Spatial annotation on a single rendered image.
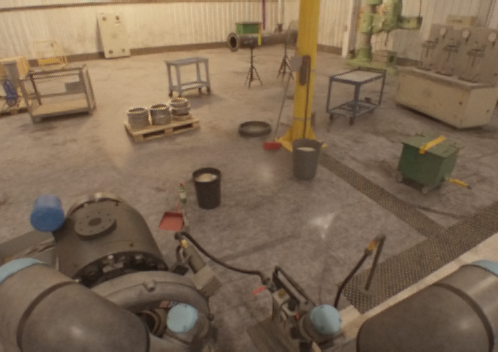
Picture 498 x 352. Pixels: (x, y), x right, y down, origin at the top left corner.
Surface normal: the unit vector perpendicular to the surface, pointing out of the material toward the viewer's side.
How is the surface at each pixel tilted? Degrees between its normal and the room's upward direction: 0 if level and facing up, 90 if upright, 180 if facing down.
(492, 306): 25
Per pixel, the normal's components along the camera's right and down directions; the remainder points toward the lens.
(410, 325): -0.61, -0.62
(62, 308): 0.34, -0.71
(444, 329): -0.38, -0.49
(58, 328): 0.26, -0.44
